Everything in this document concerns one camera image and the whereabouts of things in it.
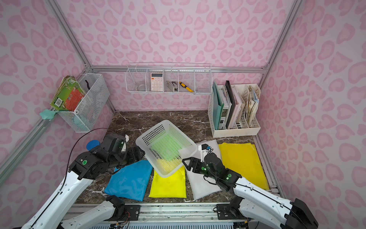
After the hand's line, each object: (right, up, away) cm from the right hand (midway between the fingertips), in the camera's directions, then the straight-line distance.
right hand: (186, 162), depth 75 cm
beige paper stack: (+42, +35, +16) cm, 57 cm away
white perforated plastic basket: (-13, -6, +11) cm, 18 cm away
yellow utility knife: (-2, +46, +23) cm, 52 cm away
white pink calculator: (-20, +48, +20) cm, 56 cm away
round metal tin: (-30, +44, +21) cm, 58 cm away
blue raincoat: (-32, -13, +7) cm, 35 cm away
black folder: (+28, +27, +16) cm, 41 cm away
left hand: (-22, +6, -6) cm, 24 cm away
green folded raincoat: (-14, +5, +21) cm, 25 cm away
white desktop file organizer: (+28, +29, +9) cm, 41 cm away
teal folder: (+18, +29, +7) cm, 35 cm away
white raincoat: (+8, -16, +4) cm, 18 cm away
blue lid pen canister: (-53, +8, +5) cm, 54 cm away
